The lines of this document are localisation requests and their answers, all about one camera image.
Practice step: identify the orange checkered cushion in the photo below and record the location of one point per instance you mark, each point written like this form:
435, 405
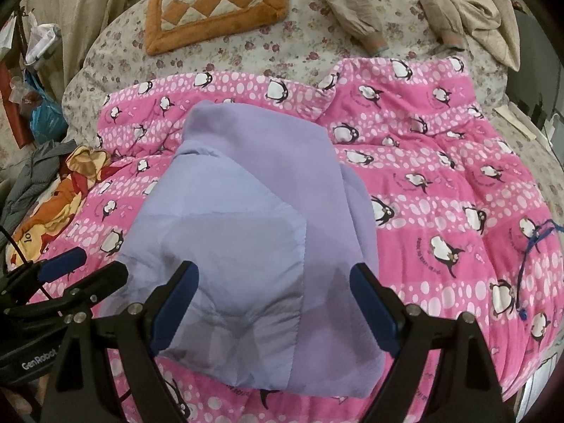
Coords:
211, 0

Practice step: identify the floral bed sheet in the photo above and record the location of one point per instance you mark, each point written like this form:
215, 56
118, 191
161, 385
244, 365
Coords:
220, 53

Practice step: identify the white plastic bag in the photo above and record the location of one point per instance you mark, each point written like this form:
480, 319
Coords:
42, 39

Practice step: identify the grey striped garment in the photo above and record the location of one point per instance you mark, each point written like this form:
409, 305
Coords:
31, 176

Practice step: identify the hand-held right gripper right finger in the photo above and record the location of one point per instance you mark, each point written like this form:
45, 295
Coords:
374, 313

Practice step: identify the red board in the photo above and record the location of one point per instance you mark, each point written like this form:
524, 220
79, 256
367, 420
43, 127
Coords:
13, 97

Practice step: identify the beige curtain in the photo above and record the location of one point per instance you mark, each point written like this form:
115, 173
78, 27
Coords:
88, 9

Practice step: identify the blue plastic bag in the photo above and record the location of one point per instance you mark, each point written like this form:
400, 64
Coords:
44, 119

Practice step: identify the light wooden strip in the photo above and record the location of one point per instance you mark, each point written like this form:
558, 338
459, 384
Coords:
515, 120

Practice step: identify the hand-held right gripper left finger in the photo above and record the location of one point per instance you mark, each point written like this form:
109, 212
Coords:
174, 313

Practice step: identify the beige jacket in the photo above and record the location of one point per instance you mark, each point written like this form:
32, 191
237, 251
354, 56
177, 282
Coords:
440, 4

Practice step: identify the pink penguin print blanket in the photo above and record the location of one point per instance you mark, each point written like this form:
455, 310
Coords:
440, 150

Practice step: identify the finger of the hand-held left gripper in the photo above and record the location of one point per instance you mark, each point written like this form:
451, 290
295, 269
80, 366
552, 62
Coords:
66, 260
101, 280

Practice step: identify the lavender fleece garment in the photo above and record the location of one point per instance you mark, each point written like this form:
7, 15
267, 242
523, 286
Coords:
246, 194

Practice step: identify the orange yellow printed cloth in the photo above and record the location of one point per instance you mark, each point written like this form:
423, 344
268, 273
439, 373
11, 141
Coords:
57, 202

